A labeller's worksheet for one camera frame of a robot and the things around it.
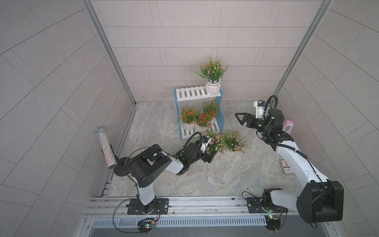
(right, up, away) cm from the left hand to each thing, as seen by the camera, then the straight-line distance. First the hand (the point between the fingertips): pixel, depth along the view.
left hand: (214, 146), depth 87 cm
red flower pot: (-16, +17, +3) cm, 23 cm away
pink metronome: (+41, +13, -5) cm, 43 cm away
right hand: (+13, +19, -8) cm, 25 cm away
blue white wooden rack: (-14, +32, 0) cm, 35 cm away
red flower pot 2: (-7, +15, -1) cm, 17 cm away
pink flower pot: (+1, +5, -8) cm, 10 cm away
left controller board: (-33, -30, -22) cm, 50 cm away
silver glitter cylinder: (-48, -1, -22) cm, 53 cm away
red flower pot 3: (-1, +24, +9) cm, 26 cm away
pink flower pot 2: (+10, +4, -5) cm, 12 cm away
